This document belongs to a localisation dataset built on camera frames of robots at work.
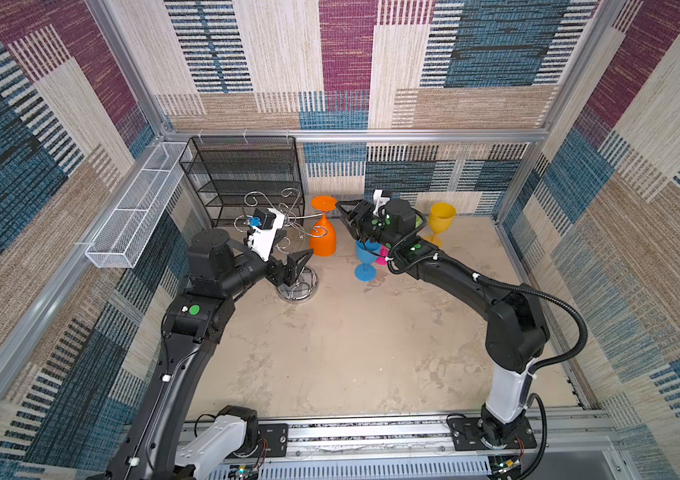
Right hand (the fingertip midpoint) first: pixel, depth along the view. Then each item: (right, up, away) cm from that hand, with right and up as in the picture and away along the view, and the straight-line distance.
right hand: (334, 212), depth 79 cm
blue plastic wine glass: (+10, -17, +24) cm, 31 cm away
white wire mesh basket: (-64, +4, +20) cm, 67 cm away
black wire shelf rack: (-37, +16, +29) cm, 50 cm away
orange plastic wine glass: (-3, -6, +9) cm, 11 cm away
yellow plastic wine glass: (+34, 0, +21) cm, 40 cm away
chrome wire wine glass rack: (-10, -22, +25) cm, 35 cm away
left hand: (-7, -7, -16) cm, 19 cm away
